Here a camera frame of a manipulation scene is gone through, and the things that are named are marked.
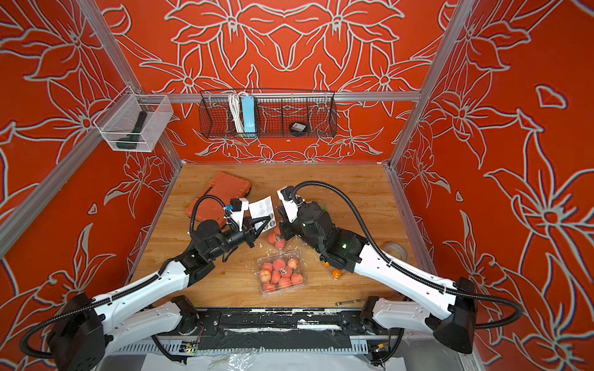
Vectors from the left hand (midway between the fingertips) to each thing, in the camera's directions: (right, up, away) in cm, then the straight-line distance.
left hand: (269, 217), depth 71 cm
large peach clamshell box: (+3, -20, +7) cm, 22 cm away
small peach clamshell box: (+1, -11, +17) cm, 20 cm away
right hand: (+3, +4, -4) cm, 7 cm away
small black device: (+9, +35, +25) cm, 44 cm away
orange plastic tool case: (-26, +10, +35) cm, 44 cm away
